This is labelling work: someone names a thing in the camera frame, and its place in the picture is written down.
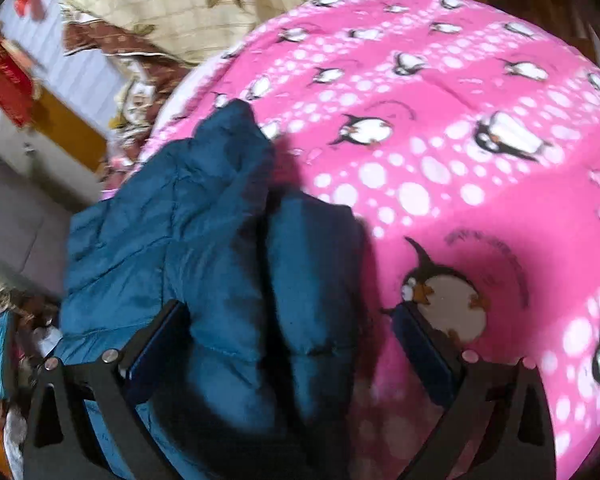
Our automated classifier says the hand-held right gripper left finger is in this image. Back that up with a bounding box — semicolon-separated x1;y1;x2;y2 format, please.
24;300;191;480

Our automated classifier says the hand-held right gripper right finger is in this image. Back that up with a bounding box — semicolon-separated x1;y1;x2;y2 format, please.
392;303;556;480

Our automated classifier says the blue puffer jacket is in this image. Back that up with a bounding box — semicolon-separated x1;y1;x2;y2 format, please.
60;99;377;480

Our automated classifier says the colourful cloth pile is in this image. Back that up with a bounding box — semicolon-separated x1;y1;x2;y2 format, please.
0;280;63;480

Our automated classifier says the pink penguin print blanket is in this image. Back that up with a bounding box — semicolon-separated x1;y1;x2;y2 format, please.
137;0;600;480

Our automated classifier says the brown wooden panel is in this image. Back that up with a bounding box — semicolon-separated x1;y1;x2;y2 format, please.
30;87;110;173

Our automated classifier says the brown floral cloth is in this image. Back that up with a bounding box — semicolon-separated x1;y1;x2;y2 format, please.
62;22;201;131

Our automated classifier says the red hanging decoration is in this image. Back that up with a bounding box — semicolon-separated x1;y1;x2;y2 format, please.
0;27;37;127

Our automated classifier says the cream floral quilt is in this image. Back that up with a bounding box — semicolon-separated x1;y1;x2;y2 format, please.
60;0;386;58

